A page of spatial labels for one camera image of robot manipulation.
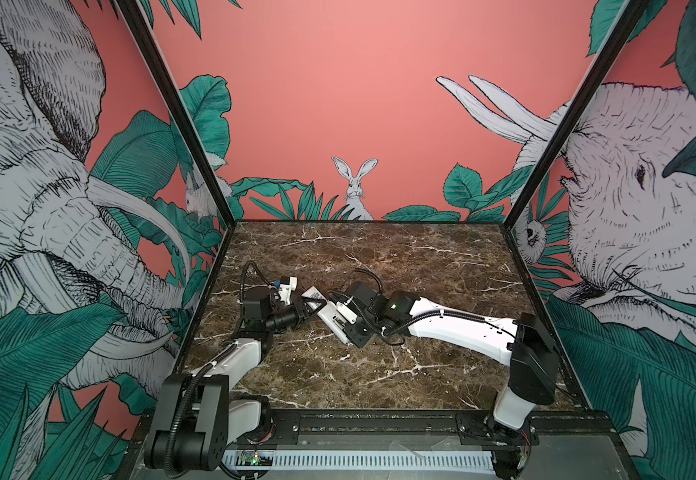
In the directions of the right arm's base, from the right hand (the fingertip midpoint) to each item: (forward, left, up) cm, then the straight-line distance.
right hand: (344, 328), depth 78 cm
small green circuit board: (-28, +21, -12) cm, 37 cm away
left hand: (+7, +5, +3) cm, 9 cm away
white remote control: (+4, +5, +1) cm, 7 cm away
